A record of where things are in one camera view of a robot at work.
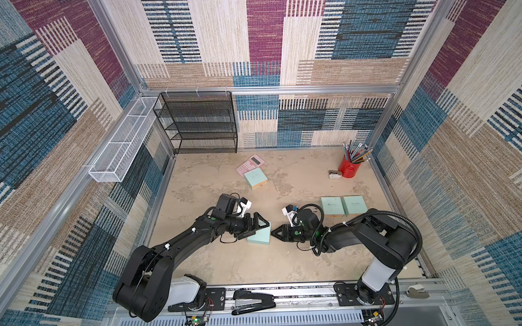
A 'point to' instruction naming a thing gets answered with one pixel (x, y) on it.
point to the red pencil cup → (348, 168)
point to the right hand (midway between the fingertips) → (275, 235)
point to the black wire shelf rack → (198, 120)
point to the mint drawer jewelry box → (355, 204)
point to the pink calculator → (252, 164)
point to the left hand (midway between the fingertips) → (263, 228)
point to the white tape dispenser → (334, 174)
